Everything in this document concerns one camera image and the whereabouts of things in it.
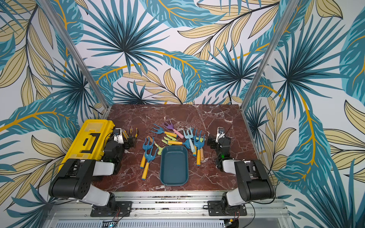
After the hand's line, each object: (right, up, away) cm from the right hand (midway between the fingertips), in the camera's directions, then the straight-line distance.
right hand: (218, 134), depth 92 cm
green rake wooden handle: (-38, -10, +2) cm, 40 cm away
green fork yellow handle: (-30, -5, +4) cm, 31 cm away
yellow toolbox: (-75, -3, -13) cm, 77 cm away
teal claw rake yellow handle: (-14, -17, -4) cm, 22 cm away
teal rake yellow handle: (-48, -9, +3) cm, 49 cm away
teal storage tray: (-29, -20, -4) cm, 35 cm away
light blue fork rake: (-19, -2, +7) cm, 20 cm away
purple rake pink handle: (-33, +5, +14) cm, 36 cm away
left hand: (-61, 0, -1) cm, 61 cm away
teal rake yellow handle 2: (-45, -14, -2) cm, 47 cm away
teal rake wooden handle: (-11, -13, -1) cm, 17 cm away
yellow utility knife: (-63, -1, +6) cm, 63 cm away
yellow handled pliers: (-57, +1, +11) cm, 58 cm away
